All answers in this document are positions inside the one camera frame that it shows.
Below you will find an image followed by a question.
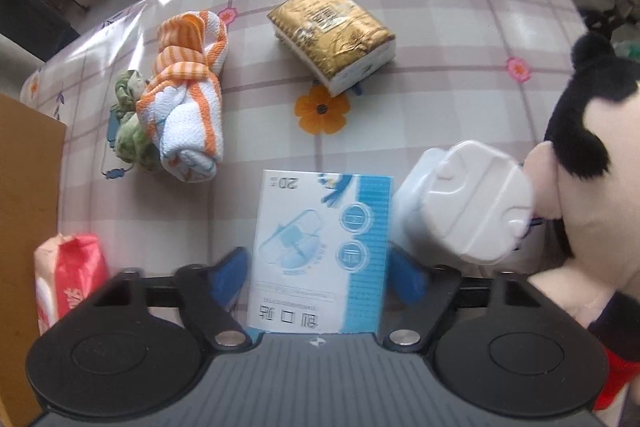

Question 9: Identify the orange striped towel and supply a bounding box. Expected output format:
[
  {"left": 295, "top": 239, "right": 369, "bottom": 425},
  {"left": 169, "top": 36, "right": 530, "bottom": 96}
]
[{"left": 136, "top": 10, "right": 231, "bottom": 182}]

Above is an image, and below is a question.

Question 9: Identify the peach wet wipes pack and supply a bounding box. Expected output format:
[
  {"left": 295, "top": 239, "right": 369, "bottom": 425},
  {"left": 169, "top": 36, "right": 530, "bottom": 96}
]
[{"left": 33, "top": 233, "right": 110, "bottom": 335}]

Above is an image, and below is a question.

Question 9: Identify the white round-lid container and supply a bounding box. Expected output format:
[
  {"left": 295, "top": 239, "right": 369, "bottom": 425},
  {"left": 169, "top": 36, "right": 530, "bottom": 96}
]
[{"left": 390, "top": 141, "right": 536, "bottom": 267}]

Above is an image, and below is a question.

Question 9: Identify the checked plastic tablecloth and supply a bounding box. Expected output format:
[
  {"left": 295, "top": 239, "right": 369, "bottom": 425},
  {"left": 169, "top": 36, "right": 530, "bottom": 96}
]
[{"left": 20, "top": 0, "right": 591, "bottom": 288}]

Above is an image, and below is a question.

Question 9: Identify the gold tissue pack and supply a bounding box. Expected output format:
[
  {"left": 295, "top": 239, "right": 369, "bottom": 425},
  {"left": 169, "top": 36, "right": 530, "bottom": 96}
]
[{"left": 266, "top": 0, "right": 397, "bottom": 98}]

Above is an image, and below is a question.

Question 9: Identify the black-haired plush doll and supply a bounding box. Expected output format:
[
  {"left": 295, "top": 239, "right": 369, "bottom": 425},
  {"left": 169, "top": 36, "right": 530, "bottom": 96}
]
[{"left": 525, "top": 32, "right": 640, "bottom": 413}]

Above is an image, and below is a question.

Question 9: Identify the green scrunchie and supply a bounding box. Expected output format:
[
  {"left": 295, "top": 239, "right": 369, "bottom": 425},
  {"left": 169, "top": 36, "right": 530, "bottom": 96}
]
[{"left": 109, "top": 69, "right": 163, "bottom": 172}]

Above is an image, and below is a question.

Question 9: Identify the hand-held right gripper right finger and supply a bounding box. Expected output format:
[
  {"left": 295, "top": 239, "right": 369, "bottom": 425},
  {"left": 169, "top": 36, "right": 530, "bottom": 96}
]
[{"left": 382, "top": 244, "right": 543, "bottom": 353}]

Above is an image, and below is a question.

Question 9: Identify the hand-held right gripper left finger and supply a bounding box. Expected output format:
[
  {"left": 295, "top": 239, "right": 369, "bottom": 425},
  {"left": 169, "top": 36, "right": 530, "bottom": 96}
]
[{"left": 92, "top": 247, "right": 253, "bottom": 350}]

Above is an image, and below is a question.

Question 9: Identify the large cardboard box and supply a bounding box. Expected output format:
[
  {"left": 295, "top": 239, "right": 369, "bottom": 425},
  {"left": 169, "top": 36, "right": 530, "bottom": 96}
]
[{"left": 0, "top": 93, "right": 67, "bottom": 408}]

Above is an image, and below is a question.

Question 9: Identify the blue white bandage box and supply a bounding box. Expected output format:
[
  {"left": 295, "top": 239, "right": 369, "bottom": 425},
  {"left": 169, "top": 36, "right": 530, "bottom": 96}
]
[{"left": 246, "top": 168, "right": 396, "bottom": 335}]

